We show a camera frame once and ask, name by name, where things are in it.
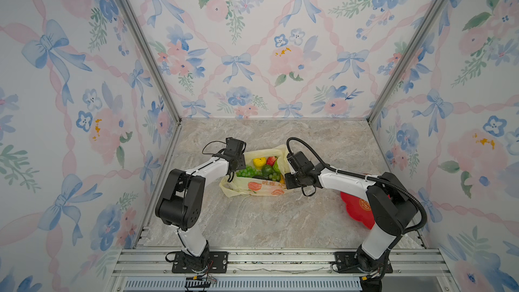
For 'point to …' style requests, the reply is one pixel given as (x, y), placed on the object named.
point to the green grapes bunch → (248, 172)
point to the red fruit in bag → (271, 160)
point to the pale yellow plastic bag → (262, 186)
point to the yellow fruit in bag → (259, 162)
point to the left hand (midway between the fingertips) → (238, 160)
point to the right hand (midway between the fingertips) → (288, 180)
